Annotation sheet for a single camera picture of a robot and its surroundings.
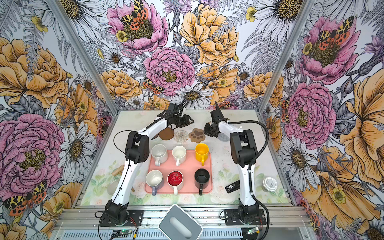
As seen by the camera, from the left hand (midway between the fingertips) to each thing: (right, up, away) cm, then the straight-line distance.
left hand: (191, 124), depth 105 cm
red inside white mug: (-8, -30, -20) cm, 37 cm away
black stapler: (+23, -33, -24) cm, 47 cm away
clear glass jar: (-39, -31, -29) cm, 58 cm away
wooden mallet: (-42, -27, -16) cm, 52 cm away
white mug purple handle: (-20, -30, -21) cm, 41 cm away
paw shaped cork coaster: (+4, -8, +1) cm, 9 cm away
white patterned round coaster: (-7, -8, 0) cm, 11 cm away
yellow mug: (+7, -18, -9) cm, 21 cm away
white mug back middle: (-7, -18, -11) cm, 23 cm away
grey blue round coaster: (+22, -8, 0) cm, 23 cm away
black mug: (+7, -29, -20) cm, 36 cm away
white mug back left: (-20, -18, -11) cm, 29 cm away
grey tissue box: (-5, -48, -33) cm, 58 cm away
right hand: (+10, -7, -1) cm, 12 cm away
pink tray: (-1, -26, -14) cm, 30 cm away
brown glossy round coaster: (-17, -6, -29) cm, 34 cm away
